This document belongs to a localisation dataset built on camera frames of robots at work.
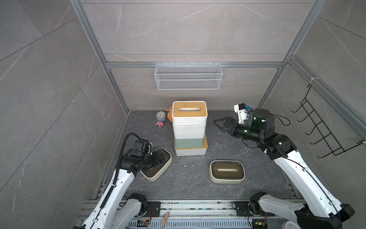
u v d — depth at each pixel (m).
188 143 0.86
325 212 0.36
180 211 0.74
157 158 0.66
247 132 0.53
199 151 0.91
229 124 0.55
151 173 0.80
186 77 1.01
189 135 0.77
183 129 0.73
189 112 0.70
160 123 1.07
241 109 0.58
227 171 0.81
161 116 1.10
